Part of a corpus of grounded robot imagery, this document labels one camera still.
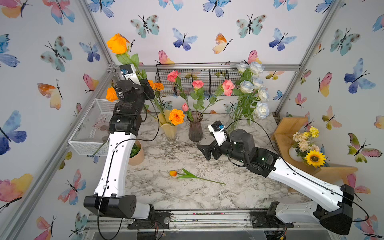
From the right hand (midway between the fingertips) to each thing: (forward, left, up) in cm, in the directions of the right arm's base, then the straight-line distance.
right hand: (206, 137), depth 65 cm
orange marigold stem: (+10, +14, +2) cm, 18 cm away
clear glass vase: (+29, -18, -21) cm, 40 cm away
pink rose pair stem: (+33, +5, -3) cm, 34 cm away
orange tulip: (-4, +11, -33) cm, 35 cm away
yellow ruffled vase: (+17, +21, -18) cm, 33 cm away
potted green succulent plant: (+2, +38, -22) cm, 44 cm away
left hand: (+18, +26, +17) cm, 36 cm away
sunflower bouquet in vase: (+5, -50, -13) cm, 52 cm away
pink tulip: (+22, +12, -4) cm, 25 cm away
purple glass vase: (+21, +6, -19) cm, 29 cm away
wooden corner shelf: (+21, -50, -27) cm, 60 cm away
